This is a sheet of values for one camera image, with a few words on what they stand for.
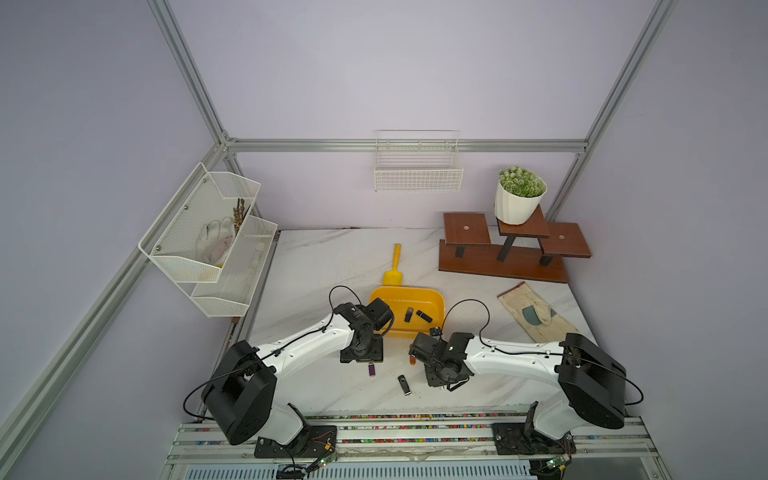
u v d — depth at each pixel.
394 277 1.07
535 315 0.96
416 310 0.98
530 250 1.10
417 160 0.96
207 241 0.77
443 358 0.61
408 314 0.96
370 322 0.61
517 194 0.82
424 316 0.96
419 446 0.73
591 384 0.43
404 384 0.82
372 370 0.86
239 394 0.42
